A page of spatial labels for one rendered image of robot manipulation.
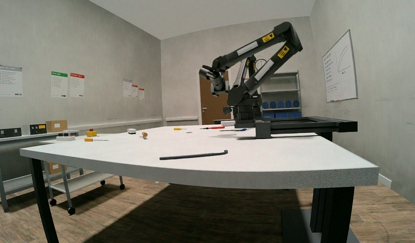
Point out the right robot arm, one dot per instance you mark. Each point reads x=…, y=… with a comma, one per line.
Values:
x=256, y=102

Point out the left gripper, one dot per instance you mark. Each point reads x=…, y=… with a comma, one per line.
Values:
x=220, y=88

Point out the wooden-handled putty knife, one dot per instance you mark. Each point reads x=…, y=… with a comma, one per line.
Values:
x=144, y=135

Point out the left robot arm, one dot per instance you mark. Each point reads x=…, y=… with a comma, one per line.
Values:
x=241, y=95

